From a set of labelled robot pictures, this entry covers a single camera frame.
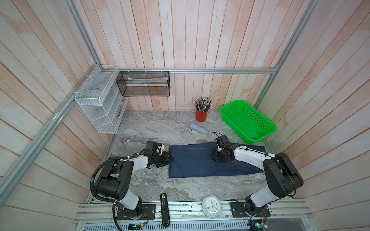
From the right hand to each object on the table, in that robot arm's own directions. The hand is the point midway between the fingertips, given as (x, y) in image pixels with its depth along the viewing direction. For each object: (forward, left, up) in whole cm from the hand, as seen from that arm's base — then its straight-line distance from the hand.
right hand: (212, 156), depth 94 cm
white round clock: (-30, +4, +3) cm, 30 cm away
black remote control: (-36, +27, +4) cm, 46 cm away
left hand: (-5, +26, +2) cm, 27 cm away
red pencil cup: (+33, +6, +3) cm, 34 cm away
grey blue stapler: (+18, +9, +5) cm, 21 cm away
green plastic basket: (+29, -32, +1) cm, 43 cm away
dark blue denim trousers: (-3, +12, 0) cm, 12 cm away
